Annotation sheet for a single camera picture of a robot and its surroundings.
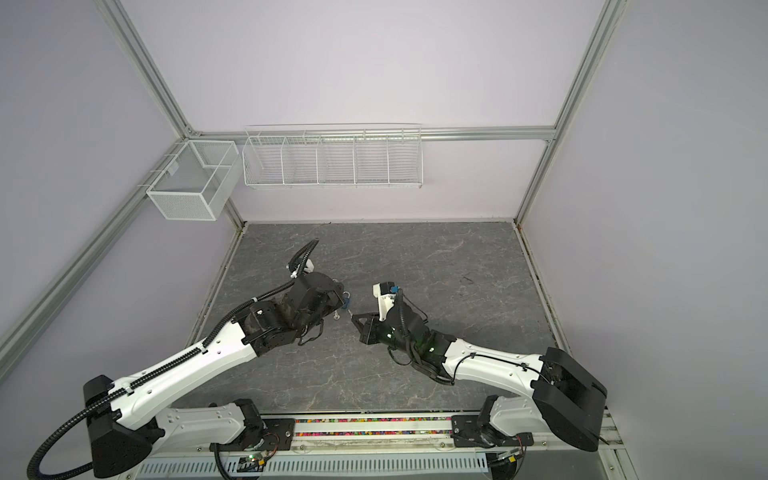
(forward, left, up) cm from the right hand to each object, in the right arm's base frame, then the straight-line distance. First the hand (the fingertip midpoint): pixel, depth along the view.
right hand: (351, 322), depth 74 cm
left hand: (+5, +2, +6) cm, 8 cm away
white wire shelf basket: (+54, +8, +13) cm, 56 cm away
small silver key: (-3, +2, +9) cm, 10 cm away
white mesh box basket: (+48, +56, +8) cm, 74 cm away
